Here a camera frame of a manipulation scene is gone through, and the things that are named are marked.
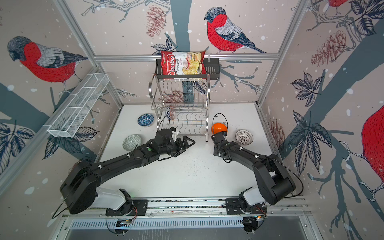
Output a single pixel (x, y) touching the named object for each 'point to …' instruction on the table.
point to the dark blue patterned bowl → (145, 120)
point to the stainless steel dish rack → (181, 104)
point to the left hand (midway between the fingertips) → (191, 146)
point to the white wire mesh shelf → (78, 105)
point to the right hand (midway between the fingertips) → (219, 152)
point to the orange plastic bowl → (218, 127)
